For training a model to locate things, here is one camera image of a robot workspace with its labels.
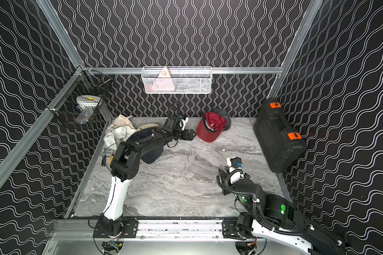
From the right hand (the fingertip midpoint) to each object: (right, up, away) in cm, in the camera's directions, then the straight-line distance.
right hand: (223, 168), depth 65 cm
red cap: (-4, +14, +40) cm, 43 cm away
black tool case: (+32, +13, +18) cm, 39 cm away
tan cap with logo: (-42, +19, +37) cm, 60 cm away
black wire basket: (-70, +30, +16) cm, 78 cm away
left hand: (-13, +17, +34) cm, 40 cm away
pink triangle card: (-29, +44, +24) cm, 58 cm away
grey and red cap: (+5, +24, +47) cm, 53 cm away
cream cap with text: (-62, +24, +48) cm, 82 cm away
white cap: (-60, +13, +32) cm, 70 cm away
